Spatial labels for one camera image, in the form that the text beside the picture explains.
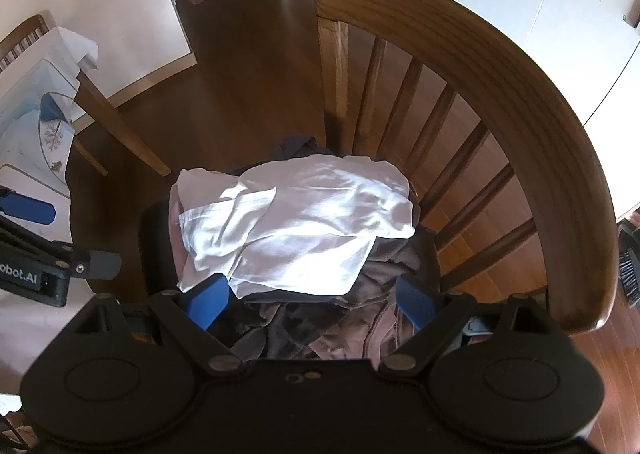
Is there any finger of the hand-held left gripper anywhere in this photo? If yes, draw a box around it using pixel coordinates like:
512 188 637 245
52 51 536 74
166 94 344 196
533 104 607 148
0 217 122 280
0 187 56 226

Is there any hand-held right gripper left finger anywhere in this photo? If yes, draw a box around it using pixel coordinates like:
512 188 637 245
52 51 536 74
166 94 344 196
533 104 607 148
75 274 248 378

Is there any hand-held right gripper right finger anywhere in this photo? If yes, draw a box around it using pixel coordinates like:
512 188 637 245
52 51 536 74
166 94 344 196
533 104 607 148
377 275 556 380

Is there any white shirt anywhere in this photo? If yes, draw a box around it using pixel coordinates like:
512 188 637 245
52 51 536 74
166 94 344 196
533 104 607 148
170 154 417 297

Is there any brown garment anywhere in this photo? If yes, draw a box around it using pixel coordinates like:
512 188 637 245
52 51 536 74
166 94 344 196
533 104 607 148
215 229 446 362

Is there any printed pale blue tablecloth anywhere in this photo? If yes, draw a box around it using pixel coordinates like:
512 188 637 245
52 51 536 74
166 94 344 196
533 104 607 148
0 26 101 400

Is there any dark navy garment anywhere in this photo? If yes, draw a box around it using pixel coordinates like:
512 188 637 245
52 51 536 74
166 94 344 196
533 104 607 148
269 134 335 171

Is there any wooden slat-back chair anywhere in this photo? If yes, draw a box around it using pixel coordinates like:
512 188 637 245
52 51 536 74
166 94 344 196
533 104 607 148
0 10 58 75
314 0 617 337

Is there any white refrigerator with magnets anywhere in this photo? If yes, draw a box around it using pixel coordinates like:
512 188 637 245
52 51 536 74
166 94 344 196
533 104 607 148
457 0 640 224

